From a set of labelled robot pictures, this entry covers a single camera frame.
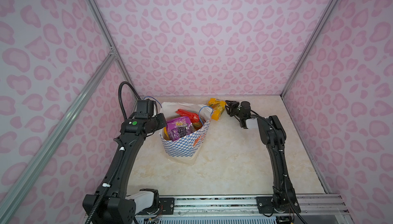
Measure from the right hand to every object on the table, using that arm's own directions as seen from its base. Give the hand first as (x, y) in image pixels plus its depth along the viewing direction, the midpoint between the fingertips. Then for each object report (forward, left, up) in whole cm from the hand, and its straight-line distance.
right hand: (226, 100), depth 108 cm
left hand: (-29, +35, +18) cm, 49 cm away
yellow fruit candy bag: (-33, +35, +8) cm, 49 cm away
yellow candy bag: (-4, +5, -2) cm, 7 cm away
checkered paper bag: (-42, +22, +10) cm, 48 cm away
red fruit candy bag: (-24, +21, +11) cm, 33 cm away
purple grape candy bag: (-33, +28, +14) cm, 45 cm away
